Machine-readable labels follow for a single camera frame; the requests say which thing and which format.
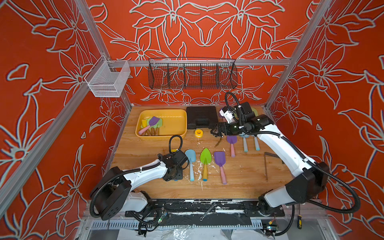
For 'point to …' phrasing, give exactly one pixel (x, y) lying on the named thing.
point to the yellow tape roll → (198, 133)
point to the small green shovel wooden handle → (205, 158)
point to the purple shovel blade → (153, 120)
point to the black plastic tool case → (200, 117)
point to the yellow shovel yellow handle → (144, 123)
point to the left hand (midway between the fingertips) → (178, 174)
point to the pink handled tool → (232, 139)
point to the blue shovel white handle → (191, 155)
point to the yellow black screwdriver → (299, 221)
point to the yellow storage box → (174, 122)
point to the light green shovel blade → (158, 125)
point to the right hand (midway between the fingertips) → (217, 128)
